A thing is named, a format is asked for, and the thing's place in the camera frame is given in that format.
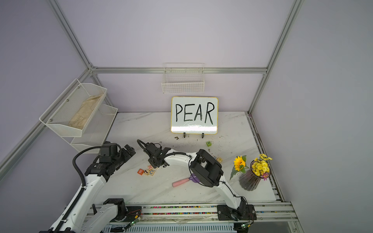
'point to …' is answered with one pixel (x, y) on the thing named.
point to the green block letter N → (209, 143)
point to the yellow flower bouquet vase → (260, 168)
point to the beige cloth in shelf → (78, 118)
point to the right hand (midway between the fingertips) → (152, 161)
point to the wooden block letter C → (151, 172)
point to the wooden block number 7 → (146, 172)
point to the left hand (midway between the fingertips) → (128, 155)
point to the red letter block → (140, 171)
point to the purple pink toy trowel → (192, 178)
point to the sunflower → (239, 165)
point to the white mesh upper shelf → (73, 111)
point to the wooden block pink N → (150, 167)
